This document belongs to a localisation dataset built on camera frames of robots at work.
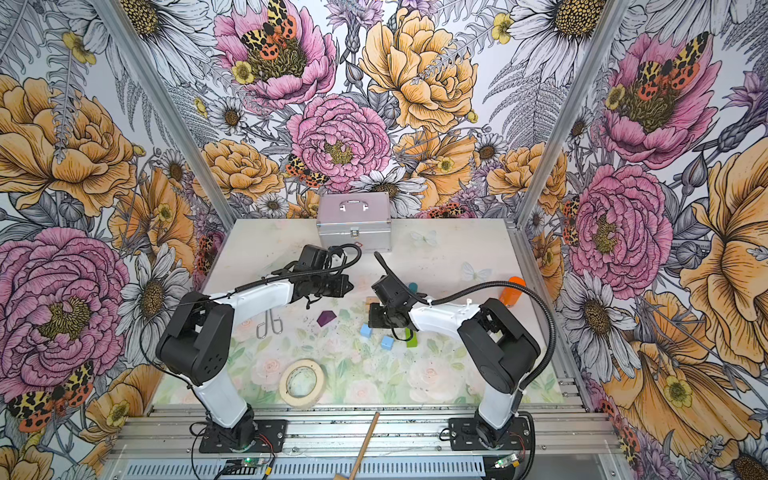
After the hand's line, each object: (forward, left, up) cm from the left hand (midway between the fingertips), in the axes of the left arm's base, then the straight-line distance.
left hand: (350, 294), depth 93 cm
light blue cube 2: (-14, -11, -4) cm, 19 cm away
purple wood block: (-5, +8, -6) cm, 11 cm away
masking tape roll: (-29, +9, -5) cm, 30 cm away
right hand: (-9, -7, -4) cm, 12 cm away
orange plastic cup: (0, -50, -2) cm, 50 cm away
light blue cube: (-10, -5, -4) cm, 12 cm away
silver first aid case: (+25, -2, +8) cm, 26 cm away
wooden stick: (-33, -8, -7) cm, 34 cm away
